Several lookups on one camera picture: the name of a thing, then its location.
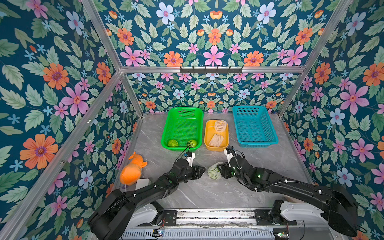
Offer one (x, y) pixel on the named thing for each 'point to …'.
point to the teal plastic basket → (254, 126)
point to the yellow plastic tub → (209, 130)
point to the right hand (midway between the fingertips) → (222, 162)
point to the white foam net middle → (216, 140)
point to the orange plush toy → (130, 173)
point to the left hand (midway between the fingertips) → (207, 169)
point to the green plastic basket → (183, 124)
